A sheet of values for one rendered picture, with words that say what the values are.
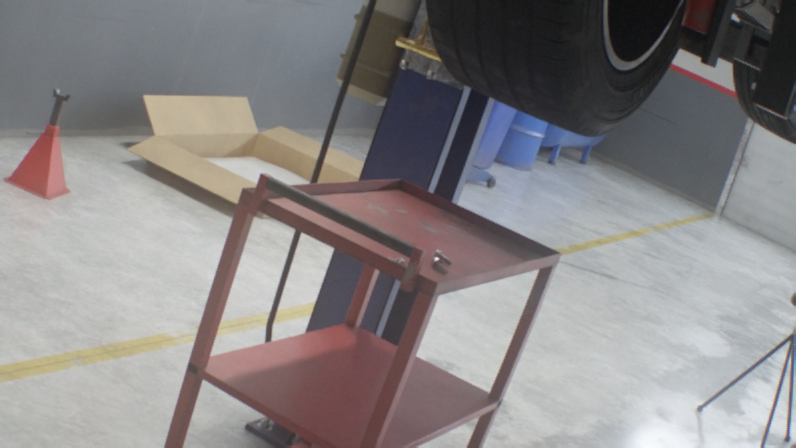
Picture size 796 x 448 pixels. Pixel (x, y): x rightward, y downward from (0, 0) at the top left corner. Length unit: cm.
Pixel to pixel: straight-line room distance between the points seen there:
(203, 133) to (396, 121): 317
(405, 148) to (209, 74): 368
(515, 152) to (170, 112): 408
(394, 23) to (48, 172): 210
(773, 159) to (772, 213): 53
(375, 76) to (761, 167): 894
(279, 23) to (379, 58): 393
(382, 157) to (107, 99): 310
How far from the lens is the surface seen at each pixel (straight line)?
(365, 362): 294
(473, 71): 187
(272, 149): 688
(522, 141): 974
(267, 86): 750
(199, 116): 649
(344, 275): 347
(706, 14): 186
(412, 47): 330
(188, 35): 667
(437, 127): 333
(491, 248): 283
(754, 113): 471
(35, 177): 512
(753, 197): 1216
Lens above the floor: 145
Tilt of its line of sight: 13 degrees down
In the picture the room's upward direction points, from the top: 20 degrees clockwise
